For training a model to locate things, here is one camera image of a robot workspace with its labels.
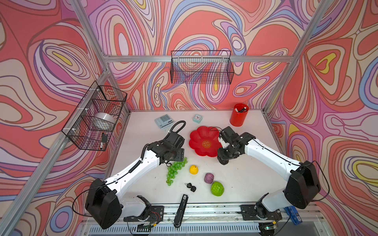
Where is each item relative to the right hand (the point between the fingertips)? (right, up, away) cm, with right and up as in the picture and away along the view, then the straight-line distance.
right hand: (223, 157), depth 82 cm
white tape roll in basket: (-62, +23, -9) cm, 67 cm away
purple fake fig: (-9, -11, -2) cm, 14 cm away
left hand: (-25, +3, -1) cm, 25 cm away
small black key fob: (-17, -17, -2) cm, 24 cm away
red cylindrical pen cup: (+15, +26, +19) cm, 36 cm away
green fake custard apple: (-5, -15, -7) cm, 17 cm away
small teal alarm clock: (-13, +24, +29) cm, 40 cm away
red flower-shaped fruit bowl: (-8, +7, +19) cm, 22 cm away
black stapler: (-24, -25, -13) cm, 37 cm away
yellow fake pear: (-17, -7, +2) cm, 18 cm away
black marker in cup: (+19, +29, +23) cm, 42 cm away
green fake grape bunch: (-29, -8, +2) cm, 30 cm away
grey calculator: (-39, +21, +28) cm, 52 cm away
